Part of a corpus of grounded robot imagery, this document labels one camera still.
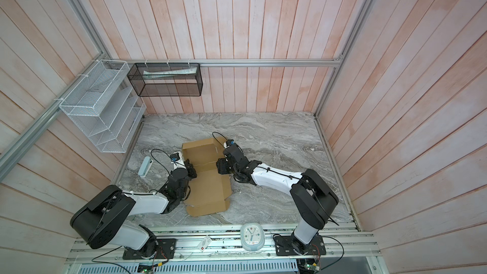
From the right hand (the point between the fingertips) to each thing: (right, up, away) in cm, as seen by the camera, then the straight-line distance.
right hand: (220, 162), depth 88 cm
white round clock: (+14, -28, -13) cm, 34 cm away
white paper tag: (-5, -30, -14) cm, 34 cm away
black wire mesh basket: (-32, +45, +17) cm, 57 cm away
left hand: (-15, 0, +3) cm, 15 cm away
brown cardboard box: (-5, -13, 0) cm, 14 cm away
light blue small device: (-38, -3, +5) cm, 39 cm away
